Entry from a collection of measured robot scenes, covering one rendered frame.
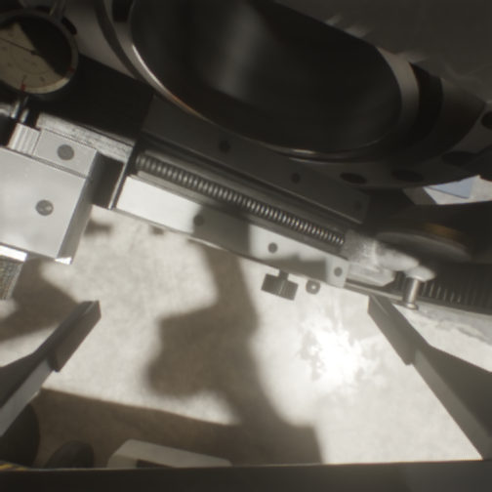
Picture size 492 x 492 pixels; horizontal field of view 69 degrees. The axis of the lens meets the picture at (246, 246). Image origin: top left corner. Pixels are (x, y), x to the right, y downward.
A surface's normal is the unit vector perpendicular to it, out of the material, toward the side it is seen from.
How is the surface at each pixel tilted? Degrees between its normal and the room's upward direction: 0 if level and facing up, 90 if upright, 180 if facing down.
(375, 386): 0
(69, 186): 25
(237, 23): 40
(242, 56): 31
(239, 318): 0
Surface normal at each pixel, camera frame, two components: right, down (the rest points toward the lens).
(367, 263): -0.14, -0.13
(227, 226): 0.30, 0.02
